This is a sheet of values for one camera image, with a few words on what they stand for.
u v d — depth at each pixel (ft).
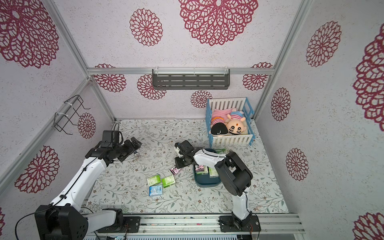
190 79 3.11
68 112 2.52
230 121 3.39
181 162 2.70
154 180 2.81
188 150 2.45
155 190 2.72
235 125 3.21
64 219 1.26
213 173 2.93
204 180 2.88
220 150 3.36
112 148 1.98
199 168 2.87
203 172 2.93
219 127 3.24
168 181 2.82
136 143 2.44
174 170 2.95
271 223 2.49
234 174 1.64
